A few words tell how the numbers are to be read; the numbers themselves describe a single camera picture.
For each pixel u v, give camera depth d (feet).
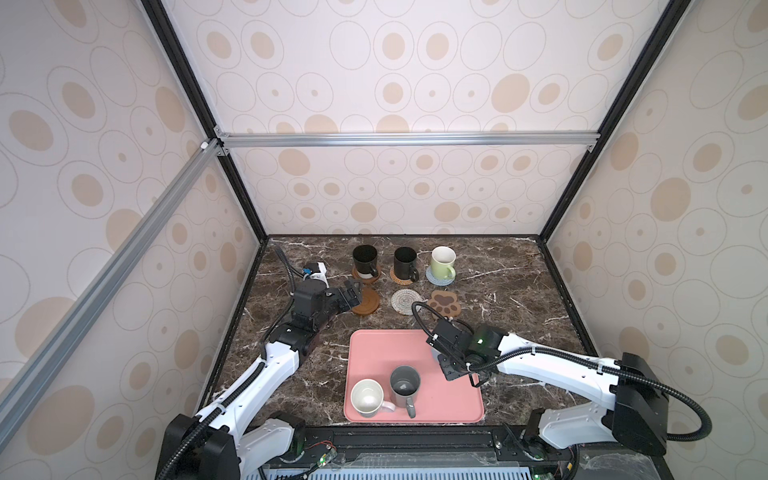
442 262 3.28
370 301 3.28
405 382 2.67
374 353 2.99
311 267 2.34
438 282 3.48
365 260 3.29
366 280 3.49
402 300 3.29
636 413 1.29
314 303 1.93
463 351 1.98
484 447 2.44
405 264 3.33
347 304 2.34
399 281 3.48
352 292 2.37
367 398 2.66
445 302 3.29
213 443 1.25
